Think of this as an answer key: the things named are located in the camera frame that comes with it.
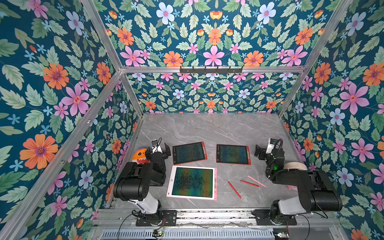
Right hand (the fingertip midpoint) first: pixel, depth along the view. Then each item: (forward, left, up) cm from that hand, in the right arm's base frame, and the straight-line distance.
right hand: (268, 145), depth 92 cm
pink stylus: (-19, +11, -8) cm, 23 cm away
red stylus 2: (-25, +22, -8) cm, 35 cm away
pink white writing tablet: (-22, +46, -8) cm, 52 cm away
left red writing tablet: (-2, +50, -8) cm, 51 cm away
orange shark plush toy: (-11, +78, +2) cm, 79 cm away
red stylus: (-21, +13, -10) cm, 27 cm away
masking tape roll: (-15, -10, +2) cm, 18 cm away
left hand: (-3, +69, +2) cm, 69 cm away
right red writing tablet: (-3, +19, -8) cm, 21 cm away
